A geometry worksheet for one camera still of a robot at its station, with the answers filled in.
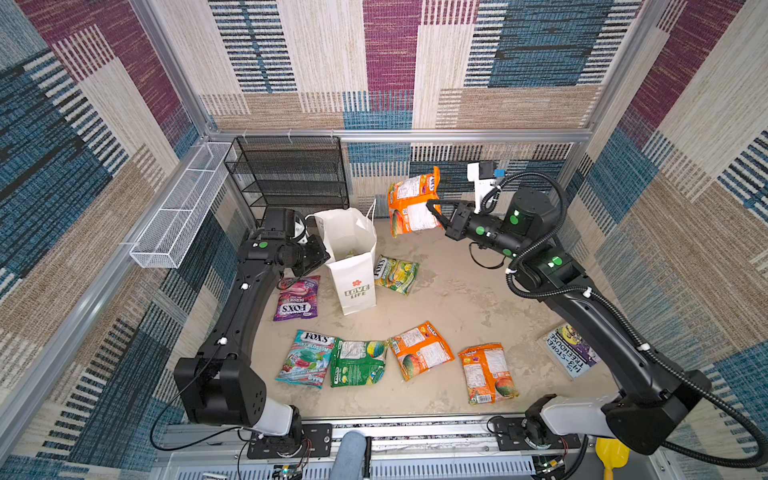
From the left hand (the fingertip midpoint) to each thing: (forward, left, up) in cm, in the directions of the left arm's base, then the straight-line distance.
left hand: (331, 249), depth 80 cm
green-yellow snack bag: (+7, -17, -22) cm, 29 cm away
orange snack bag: (-19, -24, -22) cm, 38 cm away
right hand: (-6, -23, +20) cm, 31 cm away
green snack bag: (-22, -6, -22) cm, 32 cm away
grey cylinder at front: (-43, -5, -22) cm, 49 cm away
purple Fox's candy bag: (-1, +14, -23) cm, 27 cm away
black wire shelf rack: (+40, +20, -5) cm, 45 cm away
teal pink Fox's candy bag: (-21, +8, -22) cm, 32 cm away
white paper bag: (+15, -3, -12) cm, 20 cm away
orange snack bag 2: (-27, -41, -22) cm, 54 cm away
